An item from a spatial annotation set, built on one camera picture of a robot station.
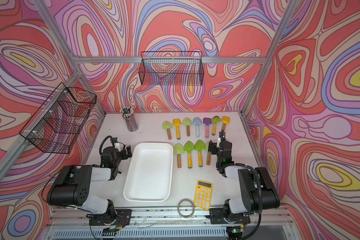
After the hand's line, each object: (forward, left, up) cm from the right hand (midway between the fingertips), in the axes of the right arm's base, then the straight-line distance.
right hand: (218, 143), depth 93 cm
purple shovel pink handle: (+24, +3, -5) cm, 25 cm away
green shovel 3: (-3, +6, -6) cm, 9 cm away
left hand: (+1, +60, -1) cm, 60 cm away
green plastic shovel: (+2, +12, -5) cm, 13 cm away
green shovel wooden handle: (+21, +34, -5) cm, 40 cm away
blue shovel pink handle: (+25, +11, -5) cm, 28 cm away
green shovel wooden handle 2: (+25, +18, -5) cm, 31 cm away
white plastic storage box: (-17, +43, -8) cm, 47 cm away
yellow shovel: (+25, -11, -5) cm, 28 cm away
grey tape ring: (-37, +19, -6) cm, 42 cm away
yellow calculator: (-29, +13, -6) cm, 33 cm away
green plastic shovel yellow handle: (+2, +19, -5) cm, 19 cm away
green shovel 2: (0, +26, -5) cm, 26 cm away
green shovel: (+25, -3, -4) cm, 25 cm away
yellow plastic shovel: (+24, +26, -5) cm, 36 cm away
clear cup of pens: (+18, +58, +12) cm, 62 cm away
